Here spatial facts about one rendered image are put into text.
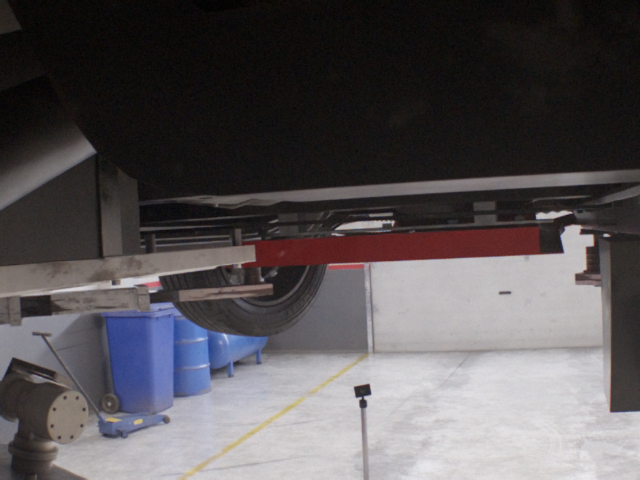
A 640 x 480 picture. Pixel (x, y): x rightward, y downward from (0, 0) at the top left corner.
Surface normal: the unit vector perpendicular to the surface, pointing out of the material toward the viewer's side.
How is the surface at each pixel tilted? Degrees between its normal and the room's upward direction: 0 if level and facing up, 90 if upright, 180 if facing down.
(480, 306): 90
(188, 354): 90
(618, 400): 102
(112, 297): 90
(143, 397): 93
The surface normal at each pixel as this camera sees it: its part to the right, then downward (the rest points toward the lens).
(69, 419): 0.86, 0.10
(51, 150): 0.96, 0.10
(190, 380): 0.37, 0.00
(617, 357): -0.29, 0.23
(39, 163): 0.92, 0.37
